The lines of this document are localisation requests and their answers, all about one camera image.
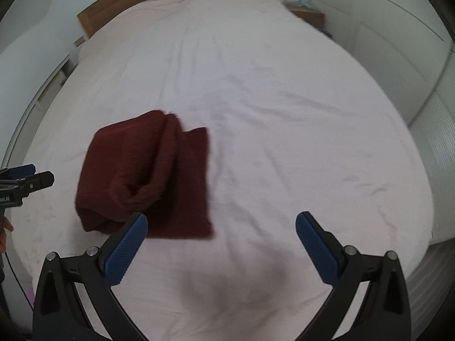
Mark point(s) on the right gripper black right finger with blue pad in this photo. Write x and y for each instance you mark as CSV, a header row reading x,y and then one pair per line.
x,y
385,310

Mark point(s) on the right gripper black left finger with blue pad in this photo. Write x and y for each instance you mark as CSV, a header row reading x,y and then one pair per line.
x,y
58,310

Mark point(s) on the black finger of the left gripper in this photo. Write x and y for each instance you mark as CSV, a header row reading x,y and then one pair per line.
x,y
34,183

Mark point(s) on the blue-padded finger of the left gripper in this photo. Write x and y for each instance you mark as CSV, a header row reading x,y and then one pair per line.
x,y
18,172

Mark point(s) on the dark red knitted sweater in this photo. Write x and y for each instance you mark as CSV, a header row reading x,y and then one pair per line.
x,y
150,165

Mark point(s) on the person's hand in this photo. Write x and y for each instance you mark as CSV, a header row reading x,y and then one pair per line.
x,y
6,227

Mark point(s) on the white bed sheet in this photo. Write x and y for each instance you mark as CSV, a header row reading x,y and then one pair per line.
x,y
295,124

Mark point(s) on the white wardrobe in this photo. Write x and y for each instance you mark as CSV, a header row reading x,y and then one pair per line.
x,y
402,44

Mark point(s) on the wooden nightstand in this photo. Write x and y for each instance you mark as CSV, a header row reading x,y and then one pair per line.
x,y
312,16

